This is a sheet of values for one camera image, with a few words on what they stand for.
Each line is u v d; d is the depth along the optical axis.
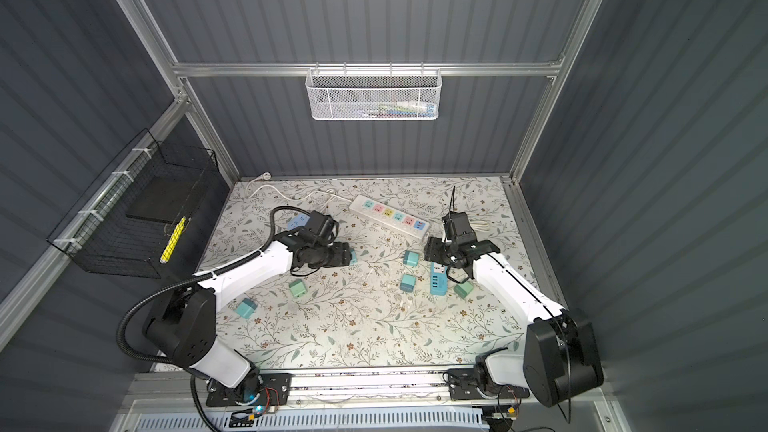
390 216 1.05
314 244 0.68
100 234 0.65
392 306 0.87
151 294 0.42
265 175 1.23
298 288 0.89
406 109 0.92
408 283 0.91
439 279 0.89
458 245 0.65
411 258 0.96
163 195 0.77
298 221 1.04
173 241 0.69
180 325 0.45
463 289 0.89
